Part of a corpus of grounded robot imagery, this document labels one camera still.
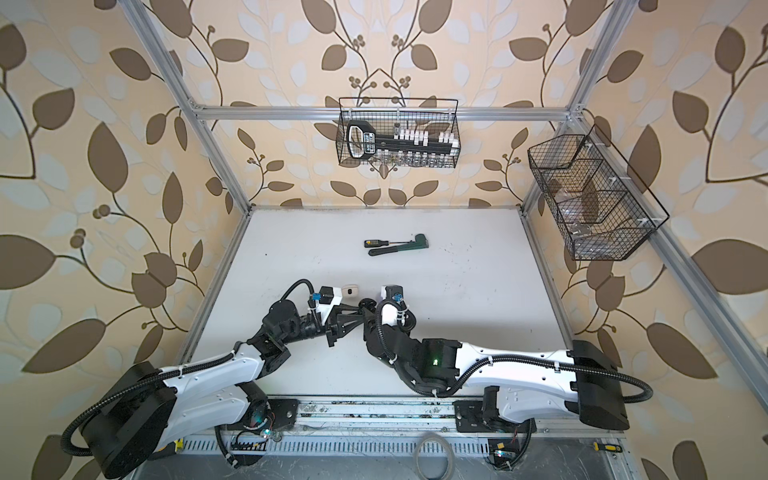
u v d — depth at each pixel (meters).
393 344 0.50
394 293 0.60
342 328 0.69
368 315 0.71
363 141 0.84
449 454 0.69
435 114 0.91
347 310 0.71
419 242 1.10
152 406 0.42
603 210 0.73
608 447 0.69
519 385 0.45
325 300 0.64
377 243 1.08
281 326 0.62
